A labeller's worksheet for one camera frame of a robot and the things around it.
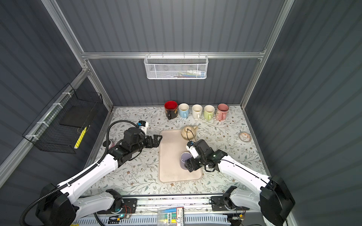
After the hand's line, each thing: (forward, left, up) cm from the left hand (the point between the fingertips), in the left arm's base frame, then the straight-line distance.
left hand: (157, 138), depth 79 cm
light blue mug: (+31, -15, -9) cm, 36 cm away
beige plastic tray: (+8, -6, -22) cm, 24 cm away
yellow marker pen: (-6, +36, +9) cm, 37 cm away
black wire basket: (+1, +49, +10) cm, 50 cm away
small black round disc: (+5, +38, -14) cm, 40 cm away
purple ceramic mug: (-5, -15, -14) cm, 21 cm away
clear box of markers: (-35, -10, -17) cm, 41 cm away
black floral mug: (+31, -6, -8) cm, 32 cm away
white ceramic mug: (+33, -26, -11) cm, 43 cm away
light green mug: (+29, -34, -10) cm, 46 cm away
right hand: (-10, -20, -11) cm, 25 cm away
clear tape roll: (+13, -60, -19) cm, 64 cm away
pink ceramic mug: (+29, -44, -9) cm, 53 cm away
